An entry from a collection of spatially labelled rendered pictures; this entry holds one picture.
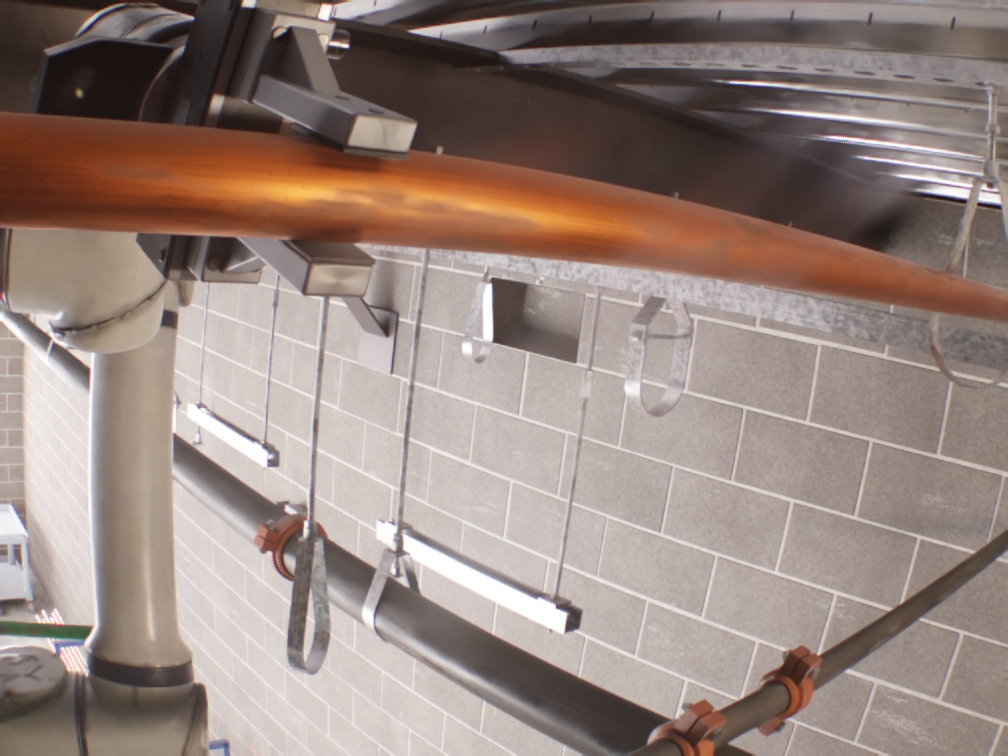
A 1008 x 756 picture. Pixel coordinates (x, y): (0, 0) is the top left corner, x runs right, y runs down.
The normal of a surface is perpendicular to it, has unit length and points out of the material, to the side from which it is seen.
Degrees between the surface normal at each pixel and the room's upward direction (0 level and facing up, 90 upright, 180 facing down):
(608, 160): 90
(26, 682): 8
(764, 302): 90
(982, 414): 90
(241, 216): 124
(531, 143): 90
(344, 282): 105
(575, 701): 41
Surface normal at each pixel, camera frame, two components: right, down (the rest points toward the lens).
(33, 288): 0.24, 0.68
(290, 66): -0.71, 0.00
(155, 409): 0.80, -0.03
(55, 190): 0.61, 0.48
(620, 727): -0.38, -0.74
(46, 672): 0.08, -0.99
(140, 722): 0.37, -0.07
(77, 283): 0.29, 0.48
